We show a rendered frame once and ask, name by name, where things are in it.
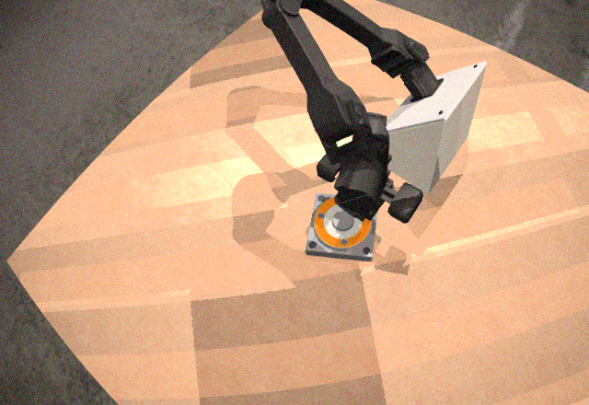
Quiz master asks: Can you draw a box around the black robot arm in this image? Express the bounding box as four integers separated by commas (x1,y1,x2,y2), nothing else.
260,0,444,222

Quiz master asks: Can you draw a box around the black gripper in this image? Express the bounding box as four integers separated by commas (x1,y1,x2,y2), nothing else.
317,153,423,224

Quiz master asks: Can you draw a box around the orange round plate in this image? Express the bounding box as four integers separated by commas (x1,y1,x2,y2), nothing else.
315,197,372,249

